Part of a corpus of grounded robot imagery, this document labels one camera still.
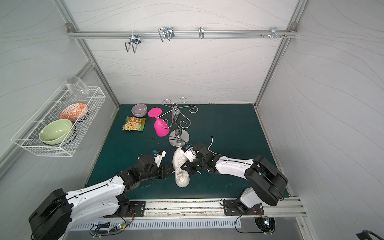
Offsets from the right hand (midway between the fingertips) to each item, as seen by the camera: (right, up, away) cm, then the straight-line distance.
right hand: (181, 166), depth 83 cm
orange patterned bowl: (-51, +31, -11) cm, 61 cm away
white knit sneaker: (+1, -4, -5) cm, 7 cm away
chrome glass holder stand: (-4, +14, +13) cm, 20 cm away
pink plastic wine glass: (-12, +22, +2) cm, 25 cm away
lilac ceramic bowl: (-35, +33, +29) cm, 56 cm away
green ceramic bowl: (-52, +21, -20) cm, 60 cm away
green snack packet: (-37, +23, +25) cm, 50 cm away
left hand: (-5, -1, -3) cm, 5 cm away
